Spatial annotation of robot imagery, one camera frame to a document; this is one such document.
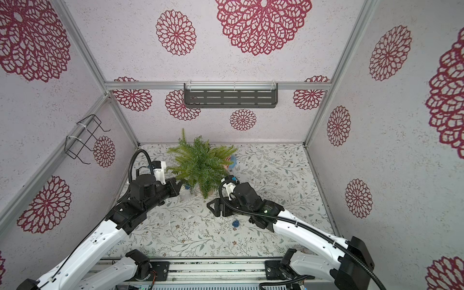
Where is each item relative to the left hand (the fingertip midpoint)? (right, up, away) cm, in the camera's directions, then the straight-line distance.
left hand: (184, 179), depth 74 cm
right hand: (+12, -9, -3) cm, 15 cm away
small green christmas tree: (+6, +7, -1) cm, 9 cm away
